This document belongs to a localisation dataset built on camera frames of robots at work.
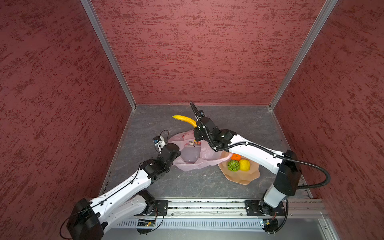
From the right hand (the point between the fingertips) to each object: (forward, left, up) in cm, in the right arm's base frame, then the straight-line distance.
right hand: (196, 131), depth 81 cm
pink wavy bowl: (-20, -26, -19) cm, 38 cm away
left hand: (-7, +12, -7) cm, 15 cm away
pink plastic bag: (-3, +2, -21) cm, 21 cm away
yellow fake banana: (+4, +5, +5) cm, 9 cm away
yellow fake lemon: (-14, -27, -15) cm, 34 cm away
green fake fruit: (-14, -20, -15) cm, 29 cm away
